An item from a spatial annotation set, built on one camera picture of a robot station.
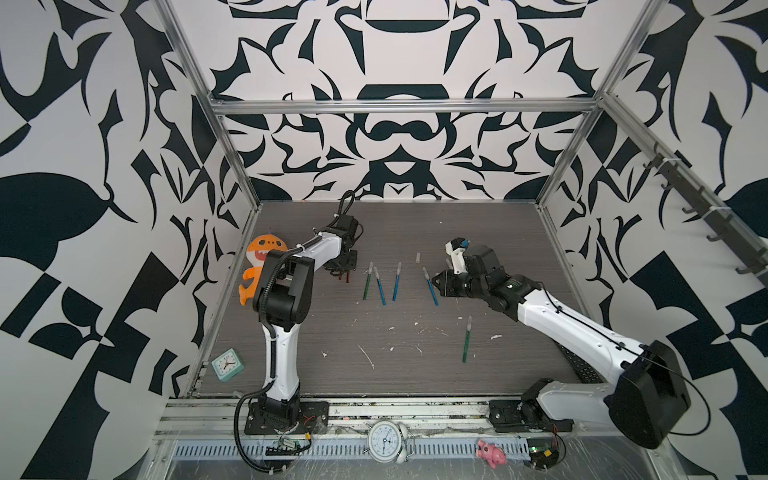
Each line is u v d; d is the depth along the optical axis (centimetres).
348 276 99
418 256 105
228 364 81
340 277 99
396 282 99
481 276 62
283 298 55
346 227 84
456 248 74
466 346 86
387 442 68
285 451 73
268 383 62
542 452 71
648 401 41
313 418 73
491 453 68
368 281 99
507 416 74
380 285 99
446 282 71
